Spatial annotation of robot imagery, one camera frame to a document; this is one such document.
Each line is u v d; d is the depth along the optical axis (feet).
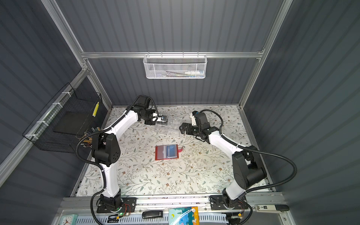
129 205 2.37
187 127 2.58
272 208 2.26
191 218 2.28
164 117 2.71
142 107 2.48
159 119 2.71
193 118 2.70
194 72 2.93
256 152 1.48
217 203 2.41
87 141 2.84
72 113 2.63
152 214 2.23
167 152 3.04
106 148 1.73
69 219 2.24
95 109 2.72
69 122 2.51
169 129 3.44
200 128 2.24
